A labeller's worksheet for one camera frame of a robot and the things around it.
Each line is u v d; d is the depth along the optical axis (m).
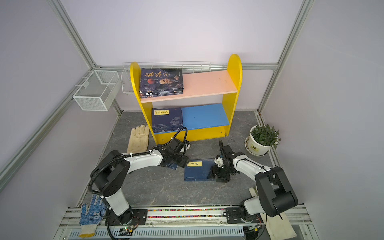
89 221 0.72
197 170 0.90
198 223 0.73
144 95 0.70
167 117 0.91
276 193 0.43
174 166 0.89
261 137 0.85
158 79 0.72
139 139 1.03
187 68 0.94
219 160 0.85
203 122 0.93
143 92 0.69
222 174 0.76
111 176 0.47
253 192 0.81
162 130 0.89
